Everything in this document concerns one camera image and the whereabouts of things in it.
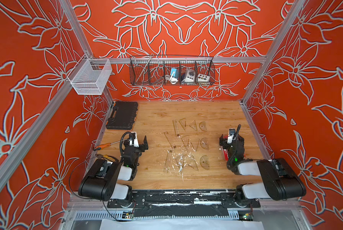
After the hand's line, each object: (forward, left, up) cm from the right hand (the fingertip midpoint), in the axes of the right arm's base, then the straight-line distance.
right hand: (228, 133), depth 89 cm
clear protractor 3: (-2, +14, -9) cm, 17 cm away
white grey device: (+29, +24, +24) cm, 45 cm away
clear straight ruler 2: (+1, +38, -9) cm, 39 cm away
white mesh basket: (+29, +91, +23) cm, 99 cm away
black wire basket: (+39, +51, +21) cm, 68 cm away
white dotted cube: (+30, +15, +21) cm, 40 cm away
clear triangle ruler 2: (+15, +28, -9) cm, 33 cm away
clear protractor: (+12, +14, -9) cm, 20 cm away
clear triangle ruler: (+13, +20, -9) cm, 26 cm away
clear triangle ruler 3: (-3, +23, -9) cm, 25 cm away
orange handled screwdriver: (-8, +83, -5) cm, 84 cm away
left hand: (-3, +58, +1) cm, 58 cm away
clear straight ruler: (+10, +33, -9) cm, 36 cm away
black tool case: (+17, +74, -4) cm, 76 cm away
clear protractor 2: (-15, +16, -10) cm, 24 cm away
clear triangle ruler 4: (-16, +23, -9) cm, 29 cm away
